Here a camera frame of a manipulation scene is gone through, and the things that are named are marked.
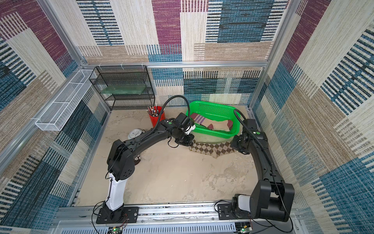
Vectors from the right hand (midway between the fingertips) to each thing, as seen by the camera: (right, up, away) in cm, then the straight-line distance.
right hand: (236, 148), depth 83 cm
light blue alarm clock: (-64, +8, +19) cm, 67 cm away
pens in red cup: (-49, +21, +14) cm, 55 cm away
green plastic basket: (-5, +22, +29) cm, 37 cm away
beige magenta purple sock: (-2, +12, +23) cm, 27 cm away
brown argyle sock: (-12, -1, +4) cm, 13 cm away
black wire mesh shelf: (-72, +39, +21) cm, 85 cm away
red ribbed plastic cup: (-50, +16, +18) cm, 56 cm away
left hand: (-24, +2, +4) cm, 24 cm away
